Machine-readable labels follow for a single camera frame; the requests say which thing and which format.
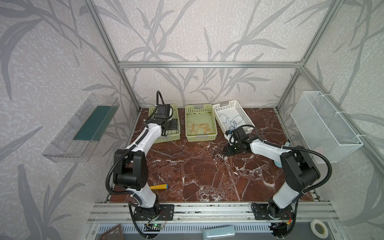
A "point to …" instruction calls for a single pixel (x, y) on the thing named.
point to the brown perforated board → (115, 233)
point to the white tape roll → (313, 229)
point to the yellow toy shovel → (159, 187)
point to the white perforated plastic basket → (231, 116)
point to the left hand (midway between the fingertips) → (174, 118)
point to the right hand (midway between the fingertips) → (227, 146)
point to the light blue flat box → (225, 231)
